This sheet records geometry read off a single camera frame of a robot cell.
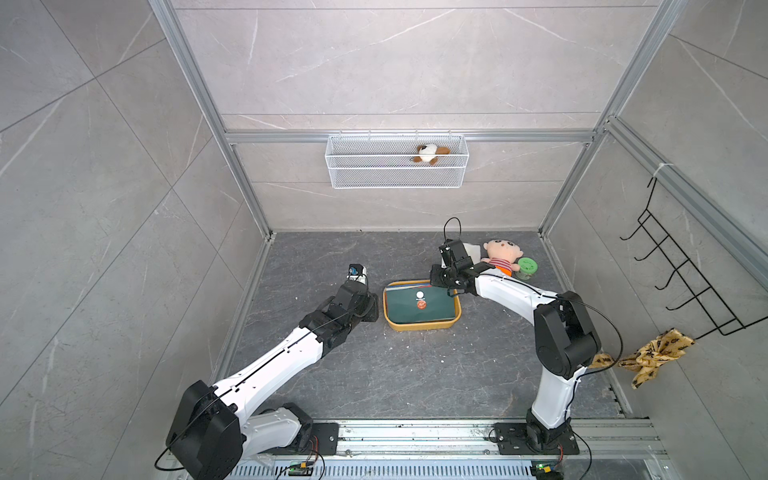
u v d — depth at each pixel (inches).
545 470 27.6
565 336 19.4
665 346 26.1
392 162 39.7
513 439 28.6
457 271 28.7
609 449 28.8
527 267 40.7
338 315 23.8
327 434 28.8
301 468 28.1
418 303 36.5
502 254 40.9
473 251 43.6
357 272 28.0
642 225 30.4
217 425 15.1
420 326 35.6
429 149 34.5
